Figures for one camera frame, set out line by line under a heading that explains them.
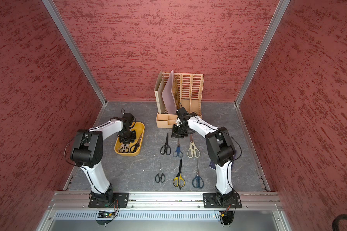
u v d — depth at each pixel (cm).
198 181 81
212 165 86
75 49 88
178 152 92
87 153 51
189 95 118
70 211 72
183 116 77
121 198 74
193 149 92
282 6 71
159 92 88
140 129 103
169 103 101
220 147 53
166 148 93
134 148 93
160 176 83
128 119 86
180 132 83
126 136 82
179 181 80
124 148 92
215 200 73
